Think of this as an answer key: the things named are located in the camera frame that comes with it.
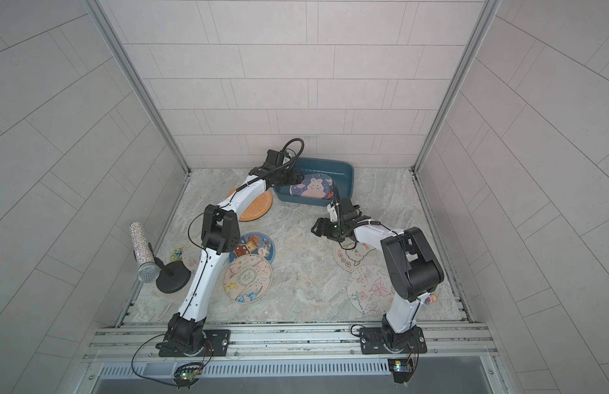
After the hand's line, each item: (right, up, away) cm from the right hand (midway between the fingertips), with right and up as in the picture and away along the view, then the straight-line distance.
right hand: (319, 230), depth 93 cm
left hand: (-7, +22, +13) cm, 27 cm away
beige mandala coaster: (-25, -15, -10) cm, 31 cm away
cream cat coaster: (+11, -10, -4) cm, 16 cm away
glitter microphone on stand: (-49, -14, -11) cm, 52 cm away
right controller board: (+23, -35, -25) cm, 49 cm away
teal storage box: (+10, +24, +22) cm, 34 cm away
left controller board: (-35, -33, -29) cm, 57 cm away
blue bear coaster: (-24, -5, -1) cm, 25 cm away
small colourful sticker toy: (-52, -8, -6) cm, 52 cm away
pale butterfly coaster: (-46, -9, -6) cm, 47 cm away
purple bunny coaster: (-2, +17, +16) cm, 24 cm away
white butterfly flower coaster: (+17, -18, -12) cm, 28 cm away
